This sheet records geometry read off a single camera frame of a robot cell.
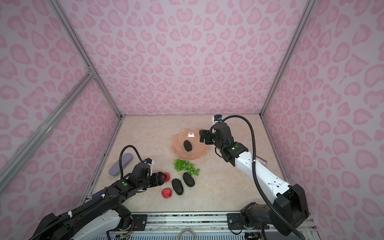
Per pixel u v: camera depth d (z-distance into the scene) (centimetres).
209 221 75
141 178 66
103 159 100
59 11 70
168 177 84
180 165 89
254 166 48
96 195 82
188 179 84
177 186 80
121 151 65
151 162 79
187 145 99
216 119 68
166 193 78
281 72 93
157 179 73
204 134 71
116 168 89
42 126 64
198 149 98
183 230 72
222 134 57
